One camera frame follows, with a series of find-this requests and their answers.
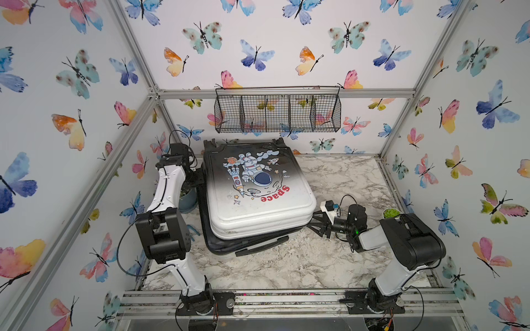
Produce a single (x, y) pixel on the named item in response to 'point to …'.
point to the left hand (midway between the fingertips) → (201, 178)
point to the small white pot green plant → (390, 212)
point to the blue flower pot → (188, 202)
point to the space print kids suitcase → (253, 195)
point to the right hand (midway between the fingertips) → (311, 218)
